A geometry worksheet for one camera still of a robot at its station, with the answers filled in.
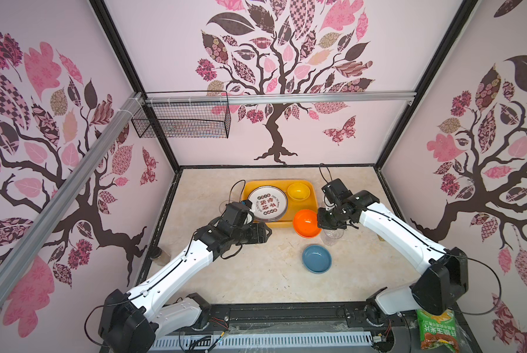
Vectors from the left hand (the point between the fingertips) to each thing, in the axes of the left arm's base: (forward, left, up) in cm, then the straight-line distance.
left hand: (264, 236), depth 77 cm
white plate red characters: (+24, -2, -13) cm, 27 cm away
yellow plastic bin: (+22, -13, -14) cm, 29 cm away
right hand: (+7, -21, 0) cm, 22 cm away
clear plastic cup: (+7, -29, -14) cm, 33 cm away
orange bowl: (+6, -16, -1) cm, 17 cm away
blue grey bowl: (-3, -21, -13) cm, 25 cm away
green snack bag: (-27, -56, -11) cm, 63 cm away
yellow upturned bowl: (+30, -17, -12) cm, 36 cm away
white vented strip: (-30, +10, -16) cm, 35 cm away
